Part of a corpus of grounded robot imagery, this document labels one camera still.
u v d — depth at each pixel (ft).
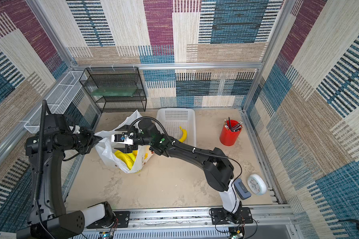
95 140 2.00
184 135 3.35
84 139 1.92
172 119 3.66
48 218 1.19
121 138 1.90
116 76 3.34
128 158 2.70
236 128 3.07
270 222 2.40
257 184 2.51
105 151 2.25
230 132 3.01
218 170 1.57
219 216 2.41
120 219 2.41
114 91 3.09
